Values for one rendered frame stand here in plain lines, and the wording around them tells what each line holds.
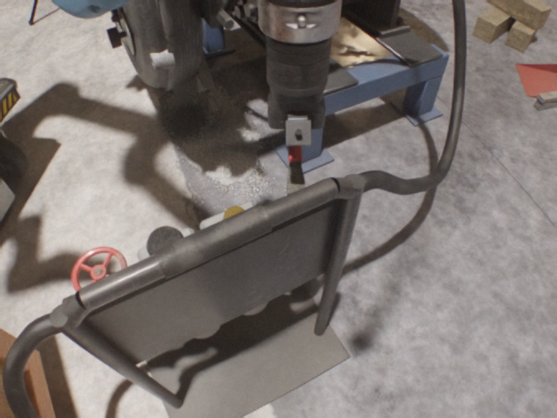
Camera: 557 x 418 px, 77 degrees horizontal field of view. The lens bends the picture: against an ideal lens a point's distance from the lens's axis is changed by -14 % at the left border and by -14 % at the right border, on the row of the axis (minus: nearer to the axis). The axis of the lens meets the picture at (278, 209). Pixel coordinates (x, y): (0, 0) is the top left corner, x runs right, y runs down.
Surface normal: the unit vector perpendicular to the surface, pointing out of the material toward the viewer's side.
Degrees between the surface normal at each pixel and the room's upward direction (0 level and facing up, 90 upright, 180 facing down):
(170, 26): 98
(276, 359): 0
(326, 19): 90
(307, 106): 87
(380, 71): 0
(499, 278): 0
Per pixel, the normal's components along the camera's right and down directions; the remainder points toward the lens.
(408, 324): 0.00, -0.58
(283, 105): 0.00, 0.78
